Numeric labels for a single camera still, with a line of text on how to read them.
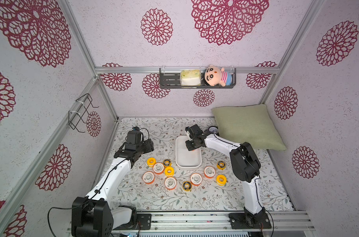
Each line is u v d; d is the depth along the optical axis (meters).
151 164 0.93
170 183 0.87
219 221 0.76
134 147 0.62
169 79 1.00
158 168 0.92
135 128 0.75
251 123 0.96
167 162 0.95
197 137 0.76
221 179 0.88
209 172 0.90
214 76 0.85
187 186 0.85
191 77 0.90
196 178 0.88
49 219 0.40
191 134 0.81
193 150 0.90
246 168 0.55
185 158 0.96
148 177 0.88
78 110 0.76
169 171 0.90
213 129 1.10
